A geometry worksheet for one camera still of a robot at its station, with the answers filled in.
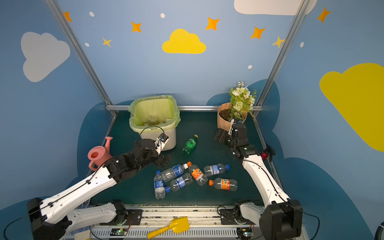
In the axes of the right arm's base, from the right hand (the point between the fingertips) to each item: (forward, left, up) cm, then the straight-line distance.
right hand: (222, 132), depth 82 cm
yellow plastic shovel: (-42, +21, -21) cm, 52 cm away
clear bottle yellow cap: (+13, +44, -7) cm, 47 cm away
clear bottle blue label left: (-25, +33, -17) cm, 45 cm away
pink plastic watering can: (-13, +69, -10) cm, 71 cm away
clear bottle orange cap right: (-23, -2, -17) cm, 29 cm away
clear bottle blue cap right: (-14, +2, -17) cm, 23 cm away
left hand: (-13, +29, +3) cm, 32 cm away
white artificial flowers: (+18, -11, +8) cm, 22 cm away
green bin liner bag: (+17, +44, -5) cm, 47 cm away
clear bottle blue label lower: (-23, +24, -21) cm, 39 cm away
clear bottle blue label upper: (-20, +29, -16) cm, 39 cm away
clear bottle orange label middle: (-18, +12, -17) cm, 28 cm away
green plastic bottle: (+3, +19, -19) cm, 27 cm away
